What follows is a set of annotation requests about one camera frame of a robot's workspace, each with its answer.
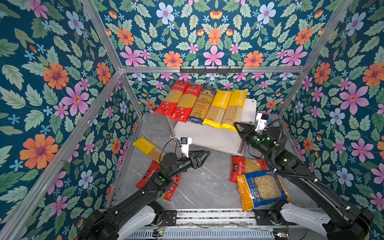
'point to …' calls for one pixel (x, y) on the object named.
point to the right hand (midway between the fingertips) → (234, 122)
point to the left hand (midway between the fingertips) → (209, 151)
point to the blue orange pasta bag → (260, 188)
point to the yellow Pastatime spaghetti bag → (217, 107)
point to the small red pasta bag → (241, 166)
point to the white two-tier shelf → (210, 136)
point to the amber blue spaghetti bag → (202, 105)
